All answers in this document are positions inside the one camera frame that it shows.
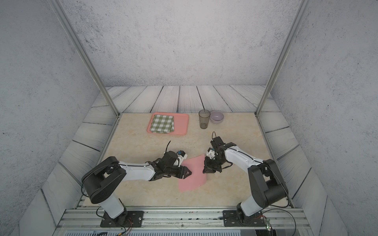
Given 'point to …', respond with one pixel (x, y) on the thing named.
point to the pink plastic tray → (181, 123)
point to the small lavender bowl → (216, 116)
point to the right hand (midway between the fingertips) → (204, 171)
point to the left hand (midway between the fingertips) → (191, 174)
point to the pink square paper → (197, 178)
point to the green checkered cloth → (162, 124)
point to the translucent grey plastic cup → (204, 118)
